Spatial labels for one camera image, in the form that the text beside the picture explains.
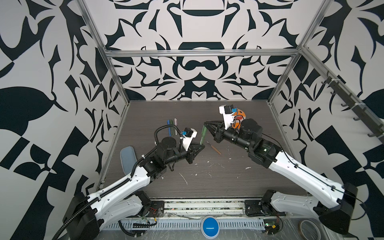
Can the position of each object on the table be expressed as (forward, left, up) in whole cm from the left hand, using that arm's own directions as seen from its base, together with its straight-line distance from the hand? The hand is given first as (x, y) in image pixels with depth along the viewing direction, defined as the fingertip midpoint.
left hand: (204, 142), depth 69 cm
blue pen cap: (+31, +21, -25) cm, 45 cm away
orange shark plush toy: (+28, -26, -17) cm, 42 cm away
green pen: (0, +1, +2) cm, 2 cm away
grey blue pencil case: (+4, +43, -25) cm, 50 cm away
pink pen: (-1, +12, +10) cm, 15 cm away
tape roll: (-33, -47, -25) cm, 62 cm away
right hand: (+3, 0, +9) cm, 10 cm away
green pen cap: (+2, 0, +6) cm, 6 cm away
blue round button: (-30, -2, -24) cm, 39 cm away
